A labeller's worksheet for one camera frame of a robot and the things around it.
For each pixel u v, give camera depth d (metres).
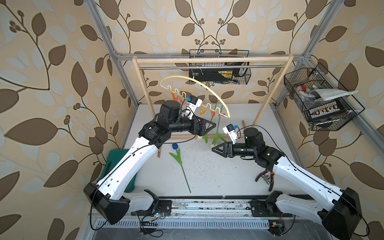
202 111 0.74
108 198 0.38
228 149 0.63
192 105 0.57
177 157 0.91
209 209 0.75
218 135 0.82
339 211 0.38
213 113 0.73
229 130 0.66
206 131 0.56
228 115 0.66
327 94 0.62
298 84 0.85
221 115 0.68
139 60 0.74
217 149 0.71
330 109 0.66
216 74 0.84
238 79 0.93
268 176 0.83
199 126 0.56
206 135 0.56
